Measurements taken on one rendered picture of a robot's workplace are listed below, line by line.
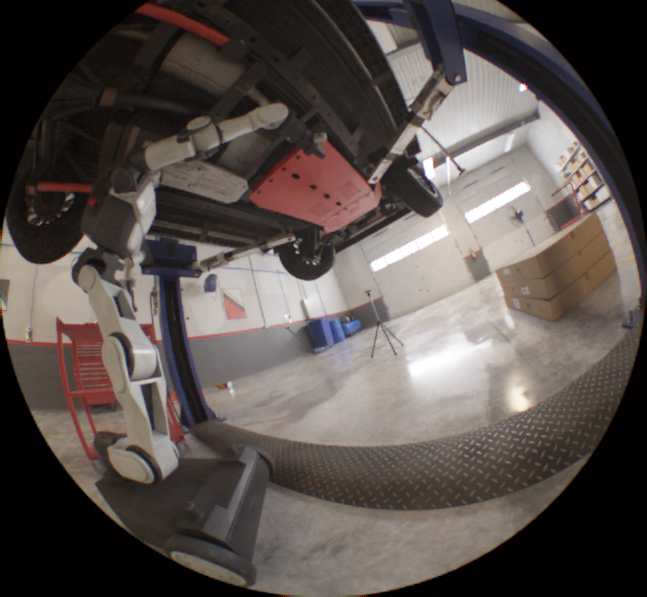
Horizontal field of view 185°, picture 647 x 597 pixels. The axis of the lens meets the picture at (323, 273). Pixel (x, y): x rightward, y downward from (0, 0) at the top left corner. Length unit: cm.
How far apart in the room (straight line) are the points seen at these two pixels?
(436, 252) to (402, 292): 242
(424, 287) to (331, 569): 929
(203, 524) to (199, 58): 153
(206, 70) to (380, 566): 173
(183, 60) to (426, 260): 945
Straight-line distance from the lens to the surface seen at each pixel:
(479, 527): 62
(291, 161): 137
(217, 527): 57
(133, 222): 86
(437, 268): 938
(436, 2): 118
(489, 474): 67
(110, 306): 75
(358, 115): 161
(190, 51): 118
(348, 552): 65
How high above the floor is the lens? 57
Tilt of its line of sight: 16 degrees up
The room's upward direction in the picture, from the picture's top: 19 degrees counter-clockwise
